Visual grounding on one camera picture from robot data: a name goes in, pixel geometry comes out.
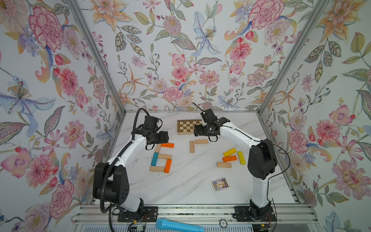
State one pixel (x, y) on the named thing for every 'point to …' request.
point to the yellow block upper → (230, 152)
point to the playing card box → (220, 184)
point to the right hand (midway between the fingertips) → (200, 129)
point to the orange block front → (167, 166)
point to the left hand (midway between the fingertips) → (166, 136)
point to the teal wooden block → (154, 159)
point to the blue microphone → (165, 225)
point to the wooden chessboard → (186, 126)
